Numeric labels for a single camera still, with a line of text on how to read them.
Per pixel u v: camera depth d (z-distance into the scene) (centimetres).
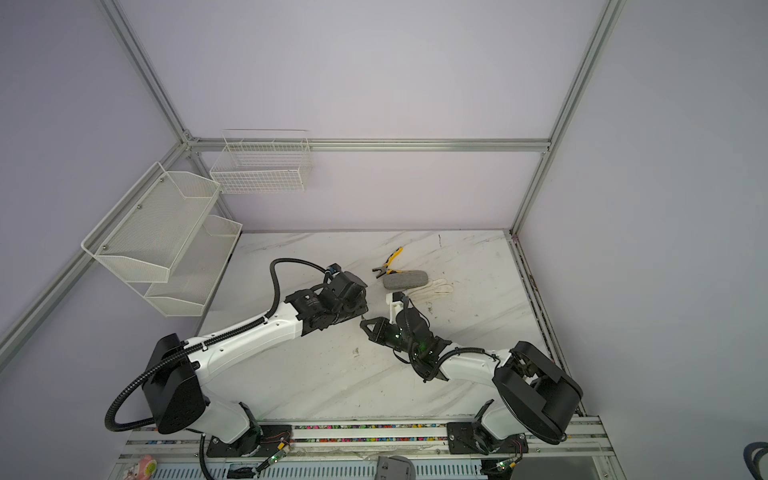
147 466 67
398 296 79
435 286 103
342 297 61
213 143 91
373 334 76
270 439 73
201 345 44
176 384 40
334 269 74
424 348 66
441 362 59
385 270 108
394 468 69
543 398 43
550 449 73
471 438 73
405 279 101
